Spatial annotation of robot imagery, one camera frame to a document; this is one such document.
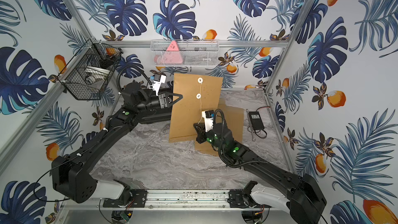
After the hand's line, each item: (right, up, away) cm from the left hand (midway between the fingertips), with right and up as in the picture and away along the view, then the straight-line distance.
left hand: (181, 94), depth 65 cm
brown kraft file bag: (+8, +1, +4) cm, 9 cm away
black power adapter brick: (+46, -15, +37) cm, 61 cm away
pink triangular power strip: (-8, +25, +24) cm, 36 cm away
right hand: (+5, -13, +9) cm, 17 cm away
